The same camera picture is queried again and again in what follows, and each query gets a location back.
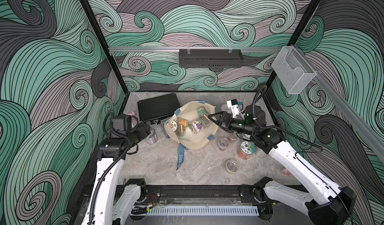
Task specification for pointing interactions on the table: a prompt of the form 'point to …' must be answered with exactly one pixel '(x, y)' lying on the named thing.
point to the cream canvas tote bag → (200, 139)
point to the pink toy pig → (132, 113)
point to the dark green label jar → (202, 111)
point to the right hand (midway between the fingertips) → (210, 121)
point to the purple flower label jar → (198, 125)
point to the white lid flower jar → (173, 125)
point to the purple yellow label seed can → (152, 138)
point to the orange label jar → (182, 124)
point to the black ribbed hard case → (152, 110)
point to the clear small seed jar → (231, 166)
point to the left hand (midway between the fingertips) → (145, 128)
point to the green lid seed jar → (246, 149)
